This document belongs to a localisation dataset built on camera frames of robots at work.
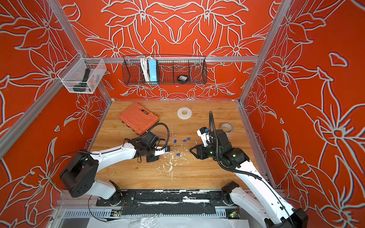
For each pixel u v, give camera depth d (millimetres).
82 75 913
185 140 949
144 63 876
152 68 885
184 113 1105
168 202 727
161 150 758
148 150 710
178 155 896
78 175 427
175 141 949
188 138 949
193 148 690
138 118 1014
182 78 954
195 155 662
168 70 975
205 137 658
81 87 789
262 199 412
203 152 631
